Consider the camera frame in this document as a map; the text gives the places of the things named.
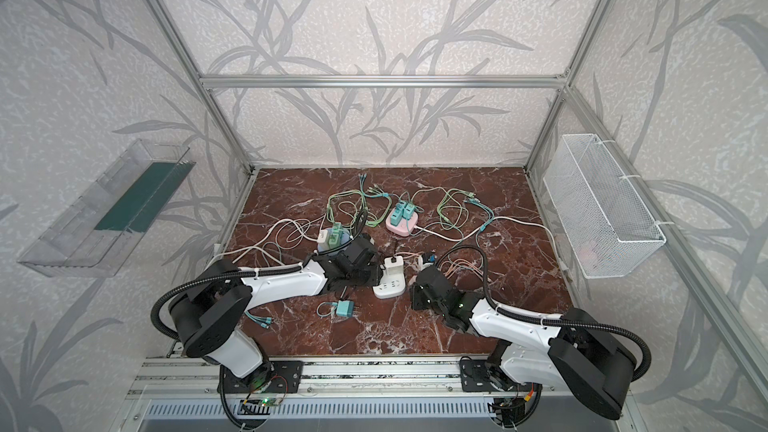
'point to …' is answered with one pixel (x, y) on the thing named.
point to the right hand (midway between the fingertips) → (411, 279)
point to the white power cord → (315, 237)
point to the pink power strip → (405, 227)
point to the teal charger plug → (345, 308)
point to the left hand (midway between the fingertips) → (385, 268)
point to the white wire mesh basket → (608, 229)
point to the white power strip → (393, 282)
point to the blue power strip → (335, 237)
